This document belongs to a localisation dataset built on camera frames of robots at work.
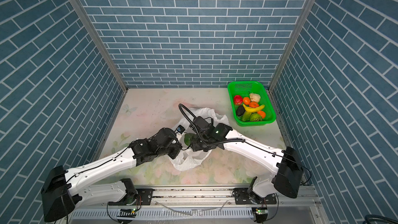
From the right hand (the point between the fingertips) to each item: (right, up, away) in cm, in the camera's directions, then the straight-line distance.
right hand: (191, 143), depth 75 cm
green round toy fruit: (-2, +2, 0) cm, 3 cm away
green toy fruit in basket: (+38, +11, +21) cm, 45 cm away
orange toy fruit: (+40, +19, +30) cm, 53 cm away
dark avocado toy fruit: (+30, +15, +27) cm, 43 cm away
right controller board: (+34, -33, -2) cm, 48 cm away
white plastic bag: (-2, -7, -2) cm, 8 cm away
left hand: (-5, -2, +4) cm, 7 cm away
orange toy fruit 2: (+36, +21, +33) cm, 53 cm away
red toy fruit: (+30, +22, +33) cm, 50 cm away
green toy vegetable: (+33, +11, +24) cm, 42 cm away
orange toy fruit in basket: (+44, +13, +26) cm, 53 cm away
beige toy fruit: (+41, +24, +33) cm, 58 cm away
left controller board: (-30, -32, -3) cm, 44 cm away
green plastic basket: (+35, +31, +40) cm, 61 cm away
